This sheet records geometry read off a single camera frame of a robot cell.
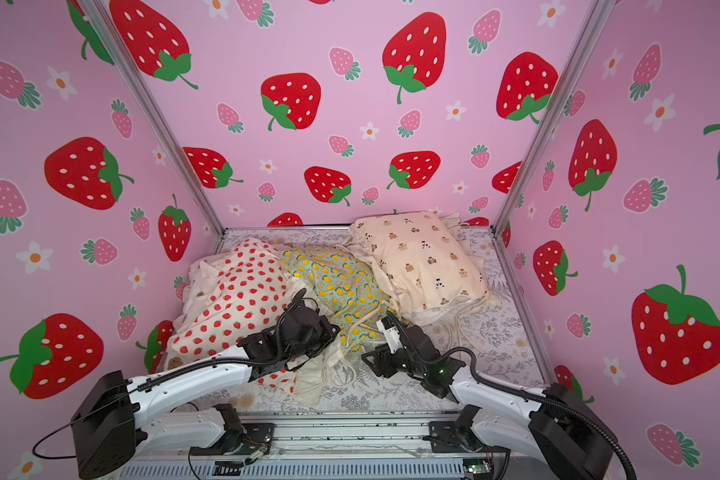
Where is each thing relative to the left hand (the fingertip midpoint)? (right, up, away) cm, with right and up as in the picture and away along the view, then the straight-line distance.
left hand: (347, 327), depth 79 cm
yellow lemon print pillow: (+1, +8, +3) cm, 9 cm away
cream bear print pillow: (-53, +14, +20) cm, 59 cm away
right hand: (+5, -8, 0) cm, 10 cm away
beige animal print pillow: (+24, +17, +16) cm, 34 cm away
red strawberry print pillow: (-27, +9, -1) cm, 29 cm away
